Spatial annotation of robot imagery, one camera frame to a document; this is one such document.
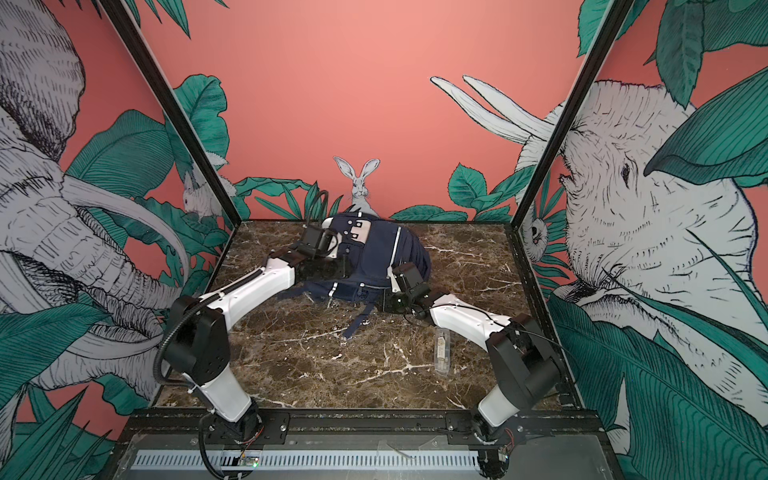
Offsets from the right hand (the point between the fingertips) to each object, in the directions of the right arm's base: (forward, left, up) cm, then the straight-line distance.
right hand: (374, 299), depth 86 cm
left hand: (+9, +7, +5) cm, 13 cm away
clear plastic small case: (-12, -20, -10) cm, 25 cm away
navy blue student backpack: (+11, +6, -3) cm, 13 cm away
